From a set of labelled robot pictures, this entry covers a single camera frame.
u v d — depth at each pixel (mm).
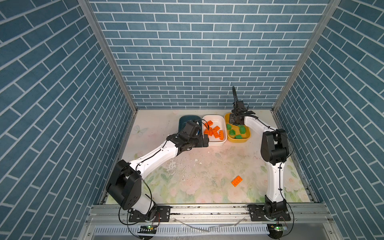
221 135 1021
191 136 655
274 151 587
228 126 1044
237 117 788
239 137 1021
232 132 1048
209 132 1042
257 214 735
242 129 1052
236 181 843
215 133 1044
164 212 743
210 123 1113
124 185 422
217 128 1083
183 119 1037
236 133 1050
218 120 1087
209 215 753
